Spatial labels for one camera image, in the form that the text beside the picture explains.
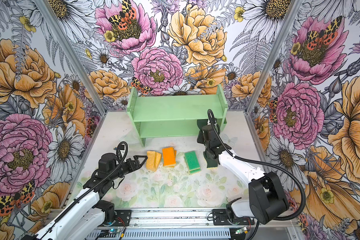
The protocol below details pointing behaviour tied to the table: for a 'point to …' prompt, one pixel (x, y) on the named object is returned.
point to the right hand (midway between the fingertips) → (202, 136)
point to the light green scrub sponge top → (192, 161)
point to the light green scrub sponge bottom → (192, 171)
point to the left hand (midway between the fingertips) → (143, 163)
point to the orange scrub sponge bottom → (174, 154)
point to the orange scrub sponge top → (168, 157)
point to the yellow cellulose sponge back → (158, 157)
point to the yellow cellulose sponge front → (151, 161)
